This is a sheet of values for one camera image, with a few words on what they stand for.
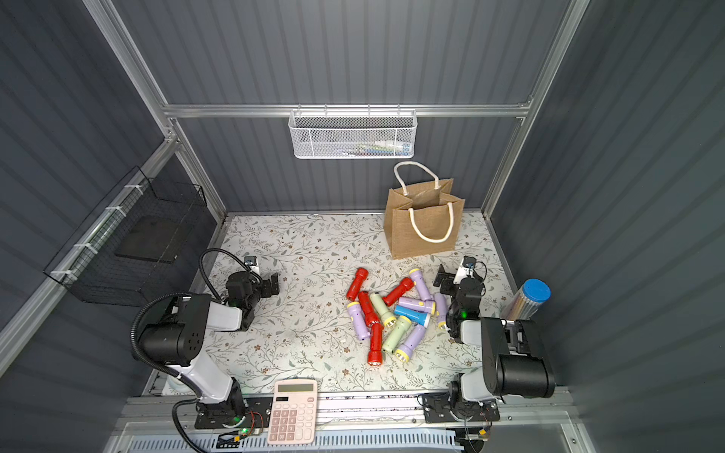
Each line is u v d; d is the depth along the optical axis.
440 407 0.74
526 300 0.76
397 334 0.85
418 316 0.87
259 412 0.72
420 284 0.96
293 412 0.72
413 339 0.84
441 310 0.89
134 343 0.46
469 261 0.78
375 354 0.81
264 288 0.88
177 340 0.47
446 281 0.82
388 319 0.87
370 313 0.89
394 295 0.94
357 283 0.96
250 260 0.85
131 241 0.73
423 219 0.92
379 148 0.91
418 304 0.91
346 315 0.91
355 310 0.89
